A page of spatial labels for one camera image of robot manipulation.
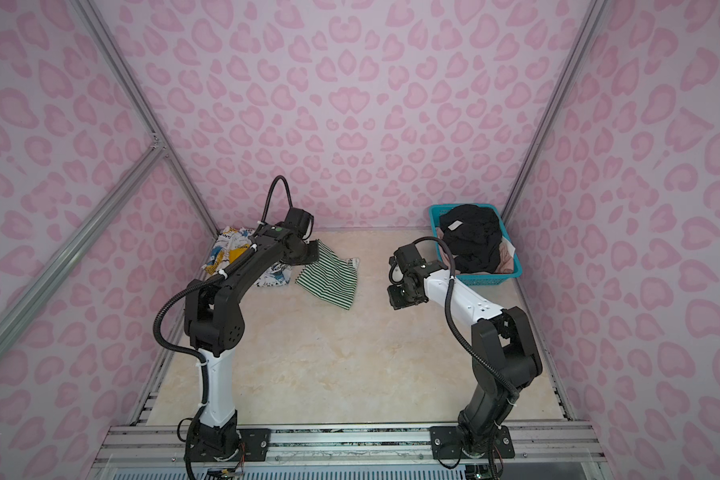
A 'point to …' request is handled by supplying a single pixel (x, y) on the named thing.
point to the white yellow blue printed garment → (234, 241)
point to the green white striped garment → (332, 277)
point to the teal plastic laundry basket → (486, 278)
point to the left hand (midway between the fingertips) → (322, 254)
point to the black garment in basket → (474, 235)
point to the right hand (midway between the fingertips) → (396, 296)
